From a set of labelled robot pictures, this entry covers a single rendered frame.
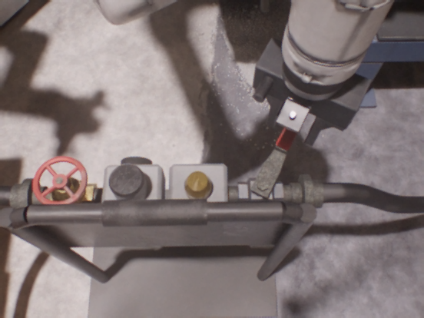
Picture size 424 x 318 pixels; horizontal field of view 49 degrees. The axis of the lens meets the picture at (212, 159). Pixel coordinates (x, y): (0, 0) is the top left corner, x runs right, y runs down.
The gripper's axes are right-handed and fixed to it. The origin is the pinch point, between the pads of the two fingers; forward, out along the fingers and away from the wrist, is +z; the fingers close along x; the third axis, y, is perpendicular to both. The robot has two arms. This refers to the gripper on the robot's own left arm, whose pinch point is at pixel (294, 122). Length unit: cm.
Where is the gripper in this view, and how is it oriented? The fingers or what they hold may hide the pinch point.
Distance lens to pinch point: 67.8
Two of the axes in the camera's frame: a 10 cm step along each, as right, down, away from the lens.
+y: -4.7, 8.2, -3.3
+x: 8.8, 4.3, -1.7
